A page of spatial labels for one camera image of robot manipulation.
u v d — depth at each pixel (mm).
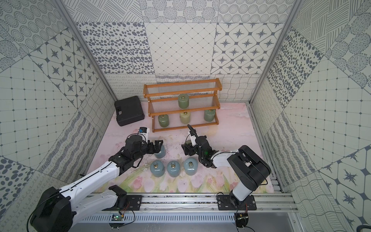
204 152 712
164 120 982
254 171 464
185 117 1016
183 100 915
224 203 732
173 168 782
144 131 736
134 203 736
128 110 1115
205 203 761
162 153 888
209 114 1014
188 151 832
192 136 804
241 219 720
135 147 633
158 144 771
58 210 394
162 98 1227
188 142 882
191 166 781
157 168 781
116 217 715
